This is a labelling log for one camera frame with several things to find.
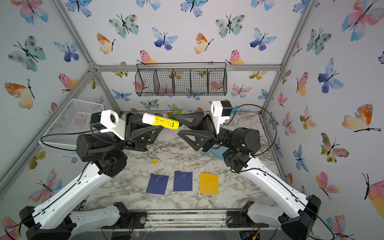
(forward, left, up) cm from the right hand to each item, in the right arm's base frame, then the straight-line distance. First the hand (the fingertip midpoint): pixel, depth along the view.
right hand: (181, 128), depth 39 cm
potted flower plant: (+45, +13, -39) cm, 61 cm away
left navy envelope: (+4, +20, -57) cm, 60 cm away
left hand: (-1, +6, +3) cm, 7 cm away
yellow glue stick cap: (+17, +24, -55) cm, 63 cm away
